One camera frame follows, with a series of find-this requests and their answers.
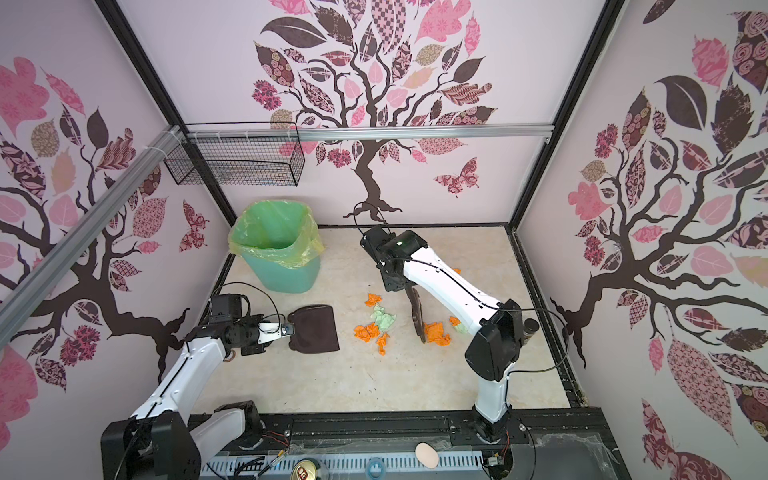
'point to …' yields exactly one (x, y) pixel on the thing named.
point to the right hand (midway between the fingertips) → (404, 276)
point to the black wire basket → (242, 154)
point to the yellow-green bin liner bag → (281, 231)
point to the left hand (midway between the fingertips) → (267, 330)
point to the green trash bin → (278, 277)
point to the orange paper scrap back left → (371, 331)
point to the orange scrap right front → (434, 332)
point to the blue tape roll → (375, 468)
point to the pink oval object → (427, 455)
